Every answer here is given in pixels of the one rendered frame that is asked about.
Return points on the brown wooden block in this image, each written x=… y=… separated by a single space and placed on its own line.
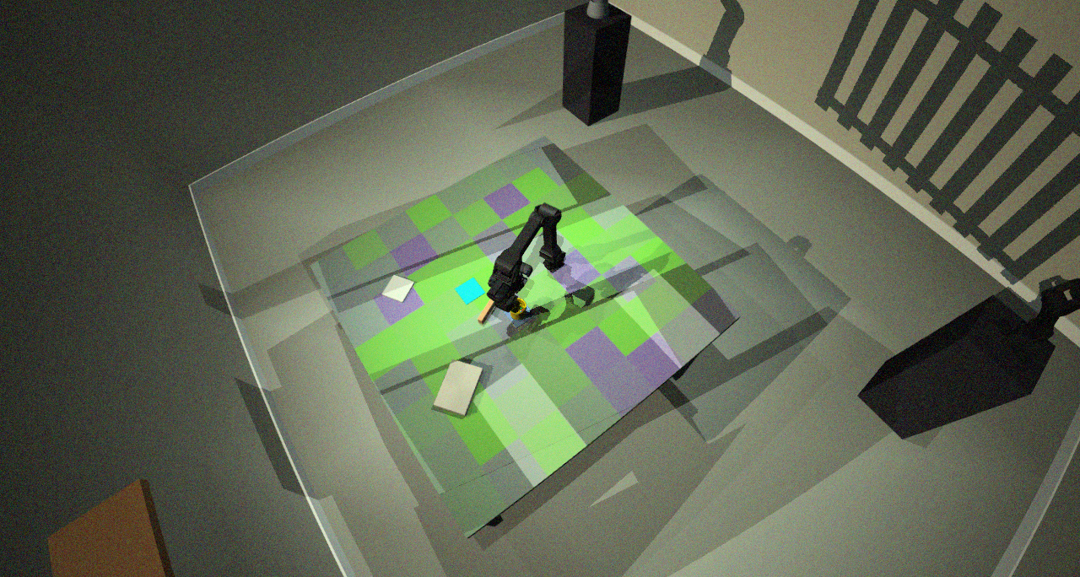
x=486 y=311

